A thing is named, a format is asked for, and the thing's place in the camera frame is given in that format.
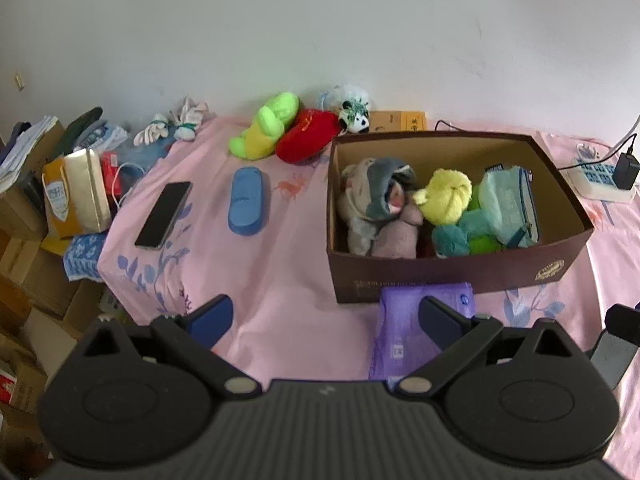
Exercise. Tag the pile of cardboard boxes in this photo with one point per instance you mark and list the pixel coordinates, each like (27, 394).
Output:
(30, 270)

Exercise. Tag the panda plush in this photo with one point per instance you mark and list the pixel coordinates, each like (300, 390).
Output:
(352, 112)

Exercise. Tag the blue glasses case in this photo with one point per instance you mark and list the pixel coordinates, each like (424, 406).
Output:
(248, 202)

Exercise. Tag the green knitted plush toy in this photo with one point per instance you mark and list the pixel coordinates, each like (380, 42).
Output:
(450, 240)

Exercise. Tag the dark green cloth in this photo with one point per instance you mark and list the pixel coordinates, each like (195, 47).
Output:
(82, 127)

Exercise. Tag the purple tissue pack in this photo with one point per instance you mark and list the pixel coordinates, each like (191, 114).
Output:
(400, 320)

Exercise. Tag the orange cardboard box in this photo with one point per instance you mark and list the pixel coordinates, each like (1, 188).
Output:
(397, 121)

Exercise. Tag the green and yellow plush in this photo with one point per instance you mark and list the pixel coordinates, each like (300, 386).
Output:
(265, 125)

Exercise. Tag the red packet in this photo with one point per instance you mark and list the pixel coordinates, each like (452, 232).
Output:
(110, 172)

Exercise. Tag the yellow-green plush toy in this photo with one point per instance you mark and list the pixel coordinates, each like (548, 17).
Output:
(445, 195)

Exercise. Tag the red plush toy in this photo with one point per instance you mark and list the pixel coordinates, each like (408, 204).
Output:
(305, 137)

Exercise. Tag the blue patterned cloth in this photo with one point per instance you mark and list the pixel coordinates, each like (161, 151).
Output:
(85, 255)

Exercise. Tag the stack of papers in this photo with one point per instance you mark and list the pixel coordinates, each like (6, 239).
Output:
(25, 150)

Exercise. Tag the mauve plush toy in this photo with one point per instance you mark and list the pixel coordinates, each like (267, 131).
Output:
(397, 235)

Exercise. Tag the teal zip pouch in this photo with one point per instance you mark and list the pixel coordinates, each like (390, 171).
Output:
(505, 205)

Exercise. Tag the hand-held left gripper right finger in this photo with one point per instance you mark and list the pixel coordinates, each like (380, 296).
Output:
(440, 320)

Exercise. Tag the pink bedsheet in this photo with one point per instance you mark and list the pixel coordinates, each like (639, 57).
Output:
(280, 270)

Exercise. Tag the brown cardboard box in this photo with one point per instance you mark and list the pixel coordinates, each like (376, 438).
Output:
(450, 275)

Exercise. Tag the black smartphone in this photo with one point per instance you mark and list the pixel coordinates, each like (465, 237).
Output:
(162, 215)

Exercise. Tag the white glove bundle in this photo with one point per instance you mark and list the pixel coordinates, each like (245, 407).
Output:
(189, 117)
(151, 130)

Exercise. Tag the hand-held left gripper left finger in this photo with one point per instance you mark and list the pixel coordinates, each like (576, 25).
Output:
(210, 320)

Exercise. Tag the grey hooded plush doll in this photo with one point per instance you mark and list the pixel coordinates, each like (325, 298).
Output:
(375, 190)

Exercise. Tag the white power strip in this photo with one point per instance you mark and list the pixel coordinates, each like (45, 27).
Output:
(595, 180)

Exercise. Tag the wall switch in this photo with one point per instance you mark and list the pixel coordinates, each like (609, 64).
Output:
(19, 82)

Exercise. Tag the black charger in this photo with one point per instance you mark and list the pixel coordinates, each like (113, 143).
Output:
(627, 171)

